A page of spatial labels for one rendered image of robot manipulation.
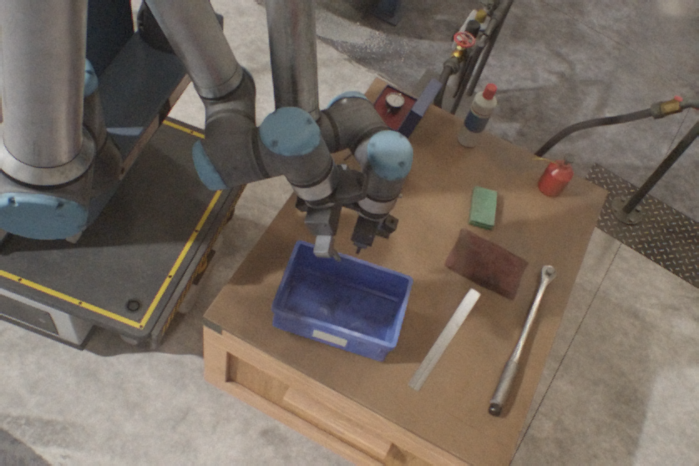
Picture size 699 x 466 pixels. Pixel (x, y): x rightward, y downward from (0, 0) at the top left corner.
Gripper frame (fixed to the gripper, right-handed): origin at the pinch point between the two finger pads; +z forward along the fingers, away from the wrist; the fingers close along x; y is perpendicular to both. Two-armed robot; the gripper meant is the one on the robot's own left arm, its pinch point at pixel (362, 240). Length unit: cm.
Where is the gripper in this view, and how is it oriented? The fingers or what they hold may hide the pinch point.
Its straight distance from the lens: 164.0
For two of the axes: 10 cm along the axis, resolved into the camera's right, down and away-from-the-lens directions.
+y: 9.5, 3.1, 0.1
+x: 2.5, -7.9, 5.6
